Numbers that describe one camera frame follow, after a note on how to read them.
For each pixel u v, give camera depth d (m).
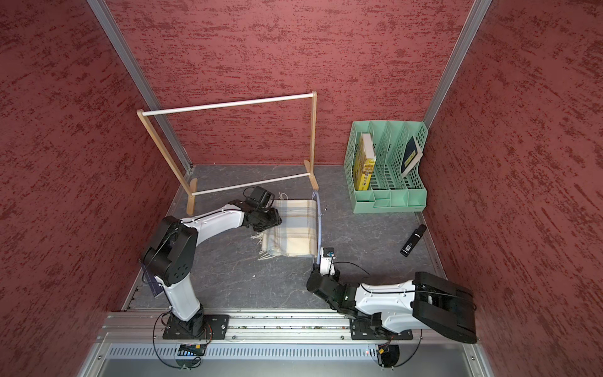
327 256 0.73
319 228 0.85
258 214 0.73
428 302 0.47
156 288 0.81
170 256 0.48
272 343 0.73
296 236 0.92
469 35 0.76
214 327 0.74
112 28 0.74
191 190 1.07
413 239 0.95
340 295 0.63
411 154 1.07
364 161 0.89
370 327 0.66
